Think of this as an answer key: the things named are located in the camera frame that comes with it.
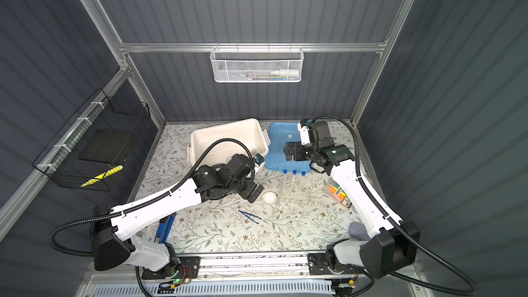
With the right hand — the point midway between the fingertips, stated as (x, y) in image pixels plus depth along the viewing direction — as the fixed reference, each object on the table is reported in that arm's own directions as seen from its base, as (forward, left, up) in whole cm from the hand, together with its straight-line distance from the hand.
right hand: (297, 149), depth 79 cm
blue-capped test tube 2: (-6, +1, -8) cm, 10 cm away
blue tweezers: (-17, +21, -23) cm, 36 cm away
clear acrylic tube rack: (-9, +1, -23) cm, 24 cm away
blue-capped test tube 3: (-6, -2, -8) cm, 11 cm away
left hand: (-11, +17, -4) cm, 20 cm away
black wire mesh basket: (-2, +74, +7) cm, 75 cm away
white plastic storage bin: (+21, +21, -12) cm, 32 cm away
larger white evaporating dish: (-10, +11, -21) cm, 26 cm away
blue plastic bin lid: (+27, +6, -21) cm, 34 cm away
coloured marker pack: (-7, -18, -22) cm, 30 cm away
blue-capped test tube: (-5, +5, -8) cm, 11 cm away
